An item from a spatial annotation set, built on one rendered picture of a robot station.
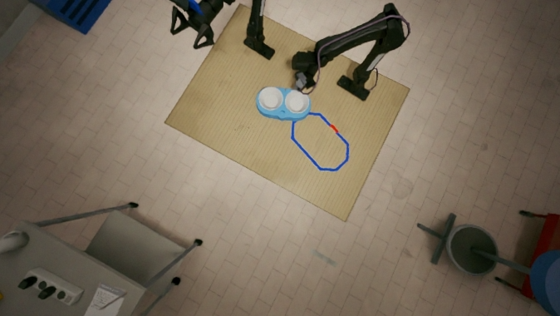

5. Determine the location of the grey steel bowl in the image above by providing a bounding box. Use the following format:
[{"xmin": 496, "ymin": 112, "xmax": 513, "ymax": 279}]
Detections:
[
  {"xmin": 258, "ymin": 87, "xmax": 283, "ymax": 111},
  {"xmin": 285, "ymin": 90, "xmax": 309, "ymax": 113}
]

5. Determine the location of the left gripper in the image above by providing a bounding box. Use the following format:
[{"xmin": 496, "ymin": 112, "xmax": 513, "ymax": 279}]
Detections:
[{"xmin": 295, "ymin": 71, "xmax": 316, "ymax": 91}]

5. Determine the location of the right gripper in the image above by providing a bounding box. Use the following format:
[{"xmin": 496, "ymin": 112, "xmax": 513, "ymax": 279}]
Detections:
[{"xmin": 170, "ymin": 0, "xmax": 215, "ymax": 50}]

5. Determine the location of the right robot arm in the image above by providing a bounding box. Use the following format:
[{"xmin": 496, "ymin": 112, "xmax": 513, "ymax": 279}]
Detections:
[{"xmin": 170, "ymin": 0, "xmax": 275, "ymax": 60}]

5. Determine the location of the blue tape outline with red notch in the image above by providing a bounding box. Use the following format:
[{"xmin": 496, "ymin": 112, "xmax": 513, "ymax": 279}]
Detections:
[{"xmin": 291, "ymin": 112, "xmax": 349, "ymax": 171}]

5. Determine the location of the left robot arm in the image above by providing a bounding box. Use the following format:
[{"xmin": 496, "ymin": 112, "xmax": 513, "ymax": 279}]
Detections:
[{"xmin": 292, "ymin": 2, "xmax": 405, "ymax": 101}]

